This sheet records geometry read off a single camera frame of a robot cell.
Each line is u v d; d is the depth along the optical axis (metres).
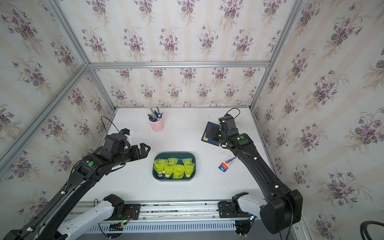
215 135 0.69
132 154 0.62
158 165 0.80
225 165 0.88
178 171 0.82
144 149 0.64
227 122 0.57
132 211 0.73
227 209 0.73
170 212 0.75
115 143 0.51
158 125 1.00
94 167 0.45
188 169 0.80
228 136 0.57
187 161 0.86
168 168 0.80
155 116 1.02
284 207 0.38
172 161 0.86
